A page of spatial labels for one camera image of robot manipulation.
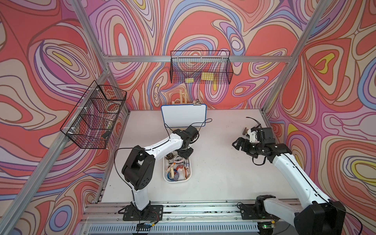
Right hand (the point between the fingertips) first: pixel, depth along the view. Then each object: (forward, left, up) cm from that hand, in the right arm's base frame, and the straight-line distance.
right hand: (239, 150), depth 80 cm
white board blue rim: (+26, +31, +3) cm, 40 cm away
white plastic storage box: (-2, +41, -12) cm, 43 cm away
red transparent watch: (-4, +32, -10) cm, 34 cm away
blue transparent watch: (-9, +36, -10) cm, 38 cm away
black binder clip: (+28, +22, +11) cm, 37 cm away
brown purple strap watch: (+4, +41, -11) cm, 43 cm away
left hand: (+4, +31, -8) cm, 32 cm away
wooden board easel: (+50, +32, -4) cm, 59 cm away
